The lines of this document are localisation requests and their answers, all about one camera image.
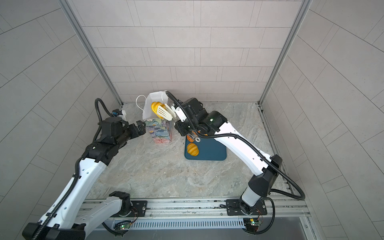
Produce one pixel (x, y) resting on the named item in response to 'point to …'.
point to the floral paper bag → (161, 129)
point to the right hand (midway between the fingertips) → (176, 126)
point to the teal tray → (210, 149)
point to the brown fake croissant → (189, 138)
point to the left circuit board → (125, 226)
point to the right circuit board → (252, 224)
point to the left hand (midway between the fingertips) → (141, 123)
